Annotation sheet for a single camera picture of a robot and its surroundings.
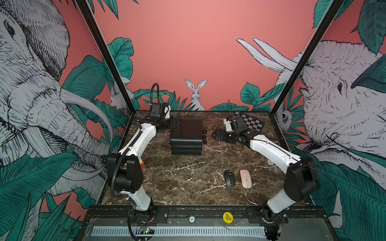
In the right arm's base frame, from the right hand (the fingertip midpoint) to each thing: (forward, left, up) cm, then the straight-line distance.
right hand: (217, 133), depth 87 cm
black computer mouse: (-20, -8, -16) cm, 27 cm away
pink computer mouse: (-21, -16, -15) cm, 31 cm away
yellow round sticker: (-40, -4, -16) cm, 43 cm away
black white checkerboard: (+21, -29, -15) cm, 39 cm away
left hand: (+7, +24, +4) cm, 25 cm away
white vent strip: (-46, +18, -17) cm, 52 cm away
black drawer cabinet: (-5, +17, +2) cm, 18 cm away
